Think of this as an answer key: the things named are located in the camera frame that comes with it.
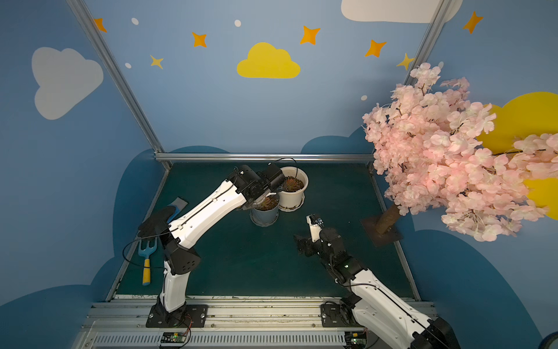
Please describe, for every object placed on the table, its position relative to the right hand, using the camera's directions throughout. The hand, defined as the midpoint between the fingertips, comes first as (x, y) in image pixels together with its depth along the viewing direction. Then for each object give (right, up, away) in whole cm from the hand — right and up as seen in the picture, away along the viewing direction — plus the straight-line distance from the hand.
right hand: (308, 229), depth 83 cm
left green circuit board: (-47, -34, -12) cm, 59 cm away
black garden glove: (-68, 0, +15) cm, 70 cm away
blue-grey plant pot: (-17, +6, +5) cm, 18 cm away
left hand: (-24, +17, -6) cm, 30 cm away
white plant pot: (-5, +11, +14) cm, 18 cm away
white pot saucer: (-6, +6, +21) cm, 22 cm away
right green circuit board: (+15, -35, -11) cm, 39 cm away
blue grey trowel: (-61, +8, +22) cm, 66 cm away
